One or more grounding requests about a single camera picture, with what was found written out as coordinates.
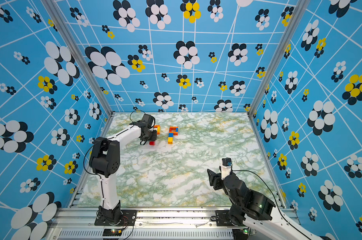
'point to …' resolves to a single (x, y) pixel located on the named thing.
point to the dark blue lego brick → (170, 134)
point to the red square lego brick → (151, 143)
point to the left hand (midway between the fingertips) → (155, 136)
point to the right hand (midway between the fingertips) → (215, 169)
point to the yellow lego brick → (170, 140)
